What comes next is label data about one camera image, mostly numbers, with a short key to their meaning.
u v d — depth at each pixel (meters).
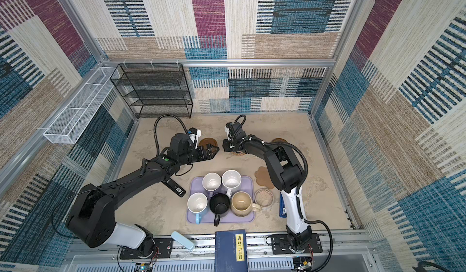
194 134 0.77
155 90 1.08
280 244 0.73
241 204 0.84
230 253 0.72
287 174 0.55
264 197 0.87
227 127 0.94
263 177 0.95
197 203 0.83
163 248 0.73
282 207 0.83
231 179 0.90
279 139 1.07
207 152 0.75
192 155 0.73
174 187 0.86
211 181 0.88
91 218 0.43
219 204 0.83
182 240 0.73
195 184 0.91
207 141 1.08
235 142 0.79
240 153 0.88
